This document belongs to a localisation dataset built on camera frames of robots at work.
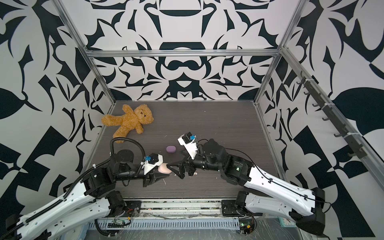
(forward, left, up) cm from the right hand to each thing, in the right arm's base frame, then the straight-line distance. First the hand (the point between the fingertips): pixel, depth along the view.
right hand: (173, 159), depth 59 cm
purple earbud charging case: (+19, +6, -29) cm, 35 cm away
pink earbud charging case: (-3, +4, -3) cm, 6 cm away
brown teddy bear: (+37, +33, -21) cm, 54 cm away
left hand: (0, +3, -6) cm, 7 cm away
